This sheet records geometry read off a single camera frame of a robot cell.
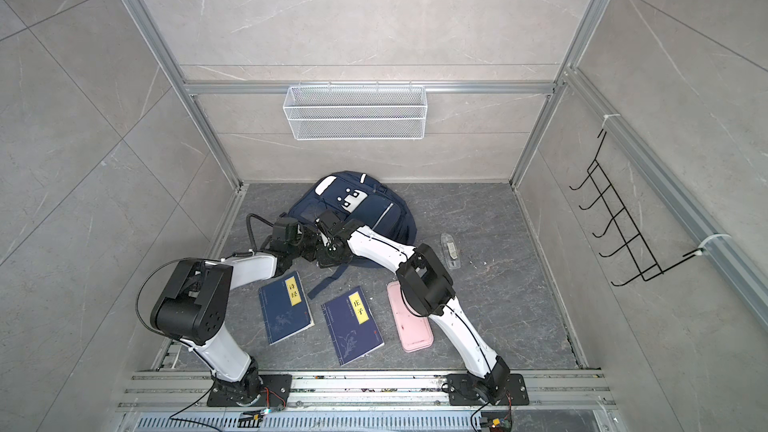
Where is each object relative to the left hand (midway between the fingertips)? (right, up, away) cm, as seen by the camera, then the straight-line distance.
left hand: (332, 225), depth 95 cm
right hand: (-3, -11, -1) cm, 12 cm away
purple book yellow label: (+8, -28, -11) cm, 31 cm away
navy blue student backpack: (+9, +8, +13) cm, 17 cm away
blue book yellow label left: (-12, -24, -8) cm, 28 cm away
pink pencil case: (+26, -28, -14) cm, 41 cm away
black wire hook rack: (+71, +5, -27) cm, 77 cm away
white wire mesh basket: (+7, +38, +6) cm, 39 cm away
